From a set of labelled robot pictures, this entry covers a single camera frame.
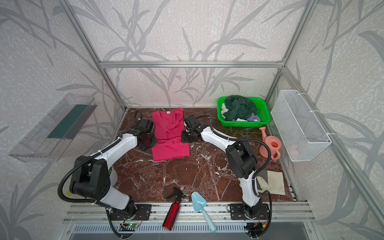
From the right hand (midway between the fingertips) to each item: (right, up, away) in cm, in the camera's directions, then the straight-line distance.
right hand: (183, 134), depth 92 cm
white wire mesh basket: (+54, +3, -30) cm, 62 cm away
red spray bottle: (-2, -35, -20) cm, 41 cm away
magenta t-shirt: (-11, +2, +13) cm, 17 cm away
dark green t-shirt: (+38, +18, +13) cm, 44 cm away
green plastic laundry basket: (+58, +16, +19) cm, 63 cm away
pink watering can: (+55, -5, -4) cm, 56 cm away
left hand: (-17, -2, -1) cm, 17 cm away
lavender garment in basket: (+49, +11, +15) cm, 52 cm away
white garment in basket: (+30, +17, +23) cm, 42 cm away
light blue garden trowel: (+10, -34, -15) cm, 39 cm away
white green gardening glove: (+53, -27, -10) cm, 60 cm away
